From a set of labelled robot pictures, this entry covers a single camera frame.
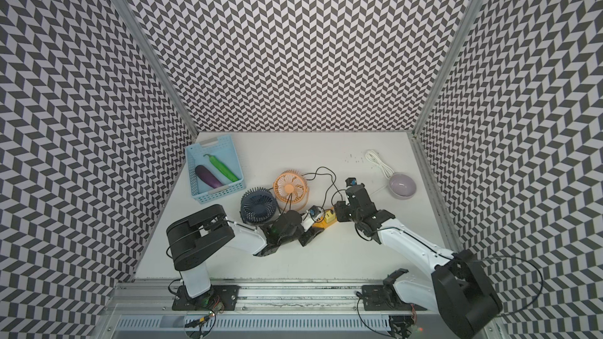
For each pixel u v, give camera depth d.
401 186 0.97
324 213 0.80
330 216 0.85
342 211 0.77
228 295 0.72
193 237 0.47
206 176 1.02
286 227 0.68
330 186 0.99
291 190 0.89
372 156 1.08
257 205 0.83
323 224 0.87
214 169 1.07
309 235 0.78
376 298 0.72
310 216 0.76
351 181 0.77
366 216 0.64
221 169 1.05
